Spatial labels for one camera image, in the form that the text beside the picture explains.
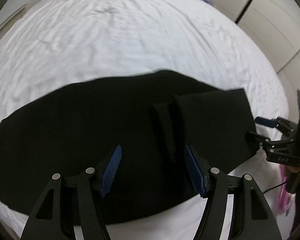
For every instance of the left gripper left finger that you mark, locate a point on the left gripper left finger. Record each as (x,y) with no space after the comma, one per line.
(51,215)

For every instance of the black pants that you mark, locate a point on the black pants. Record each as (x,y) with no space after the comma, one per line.
(154,118)

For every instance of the white bed sheet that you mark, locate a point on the white bed sheet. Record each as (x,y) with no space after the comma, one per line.
(62,42)

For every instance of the pink plastic bag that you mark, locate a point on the pink plastic bag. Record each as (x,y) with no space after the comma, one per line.
(285,198)

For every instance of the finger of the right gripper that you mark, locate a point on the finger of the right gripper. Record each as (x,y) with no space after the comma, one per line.
(257,138)
(265,122)

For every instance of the white wardrobe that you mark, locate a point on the white wardrobe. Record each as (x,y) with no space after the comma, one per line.
(274,25)

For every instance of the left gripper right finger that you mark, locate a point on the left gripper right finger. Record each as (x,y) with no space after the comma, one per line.
(252,217)

